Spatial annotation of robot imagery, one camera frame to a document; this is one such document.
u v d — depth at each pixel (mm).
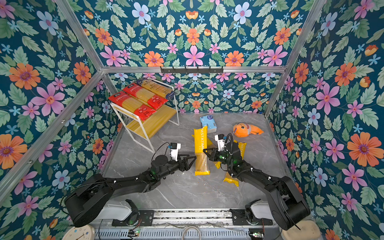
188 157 731
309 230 670
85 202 426
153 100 781
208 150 801
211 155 783
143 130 786
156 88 847
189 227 697
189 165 732
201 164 802
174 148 728
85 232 677
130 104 766
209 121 1077
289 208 419
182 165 705
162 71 907
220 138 762
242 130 989
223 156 720
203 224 719
